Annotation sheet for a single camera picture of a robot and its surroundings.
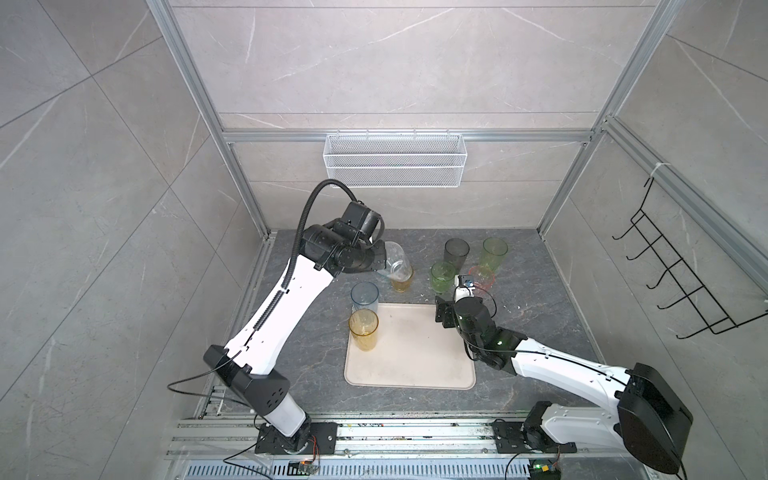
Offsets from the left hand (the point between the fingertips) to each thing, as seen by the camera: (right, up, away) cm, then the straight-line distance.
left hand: (380, 252), depth 71 cm
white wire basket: (+5, +32, +29) cm, 43 cm away
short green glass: (+21, -8, +30) cm, 37 cm away
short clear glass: (+5, -4, +17) cm, 18 cm away
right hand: (+19, -12, +13) cm, 26 cm away
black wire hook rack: (+68, -14, -13) cm, 71 cm away
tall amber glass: (-6, -23, +23) cm, 33 cm away
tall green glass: (+35, 0, +22) cm, 42 cm away
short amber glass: (+5, -7, +6) cm, 11 cm away
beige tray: (+9, -30, +17) cm, 35 cm away
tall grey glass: (+24, 0, +27) cm, 36 cm away
